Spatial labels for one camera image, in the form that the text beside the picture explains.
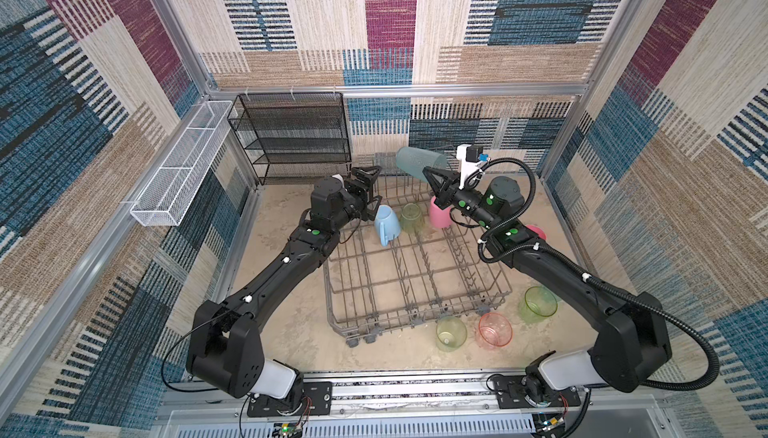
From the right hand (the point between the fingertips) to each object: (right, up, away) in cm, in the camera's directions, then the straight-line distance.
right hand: (423, 174), depth 71 cm
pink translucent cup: (+21, -42, +12) cm, 48 cm away
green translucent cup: (-1, -11, +23) cm, 26 cm away
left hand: (-9, 0, +3) cm, 9 cm away
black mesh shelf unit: (-42, +17, +38) cm, 59 cm away
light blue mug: (-8, -13, +20) cm, 26 cm away
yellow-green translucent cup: (+9, -42, +10) cm, 44 cm away
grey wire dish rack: (-6, -27, +21) cm, 35 cm away
